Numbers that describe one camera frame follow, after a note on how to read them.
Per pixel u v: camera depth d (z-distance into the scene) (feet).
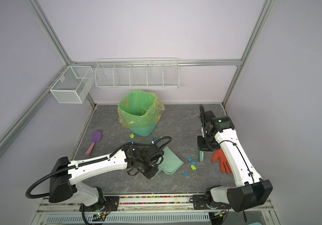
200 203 2.41
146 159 1.84
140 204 2.47
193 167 2.84
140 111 3.45
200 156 2.61
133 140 3.17
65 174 1.35
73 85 3.33
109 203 2.41
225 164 2.84
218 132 1.56
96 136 3.35
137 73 3.20
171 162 2.59
